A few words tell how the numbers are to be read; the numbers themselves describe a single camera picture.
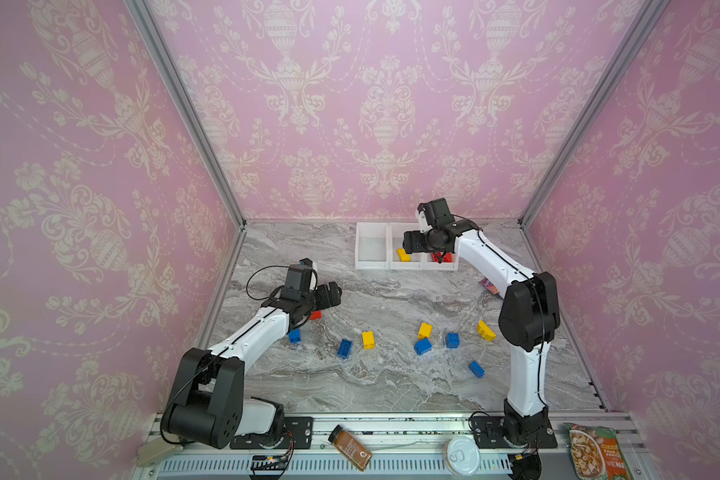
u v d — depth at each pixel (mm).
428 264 1029
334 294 812
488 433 731
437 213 747
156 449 687
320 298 795
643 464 719
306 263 809
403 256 1089
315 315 950
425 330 898
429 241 810
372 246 1128
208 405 418
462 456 667
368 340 876
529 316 530
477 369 828
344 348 873
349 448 686
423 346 881
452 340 870
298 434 747
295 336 895
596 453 712
